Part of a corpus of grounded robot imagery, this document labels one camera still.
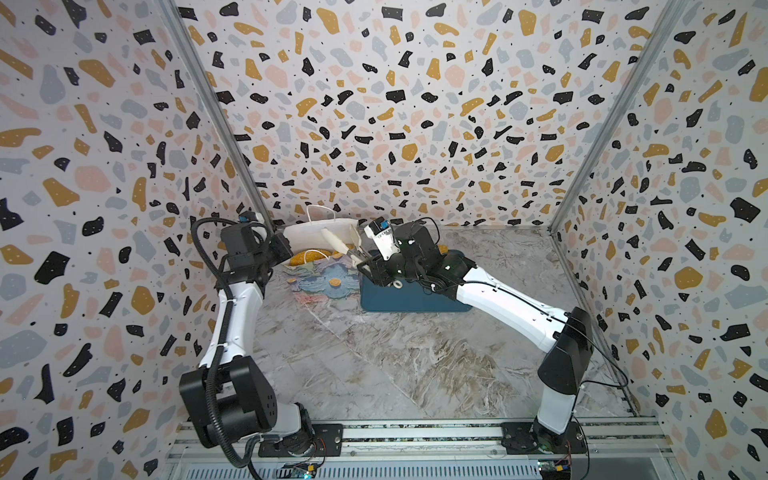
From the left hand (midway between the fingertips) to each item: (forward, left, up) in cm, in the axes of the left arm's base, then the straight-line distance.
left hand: (287, 233), depth 80 cm
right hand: (-11, -20, +3) cm, 23 cm away
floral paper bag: (-4, -11, -17) cm, 20 cm away
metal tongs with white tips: (-8, -16, +4) cm, 19 cm away
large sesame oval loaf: (-6, -7, -3) cm, 9 cm away
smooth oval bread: (+15, -47, -25) cm, 55 cm away
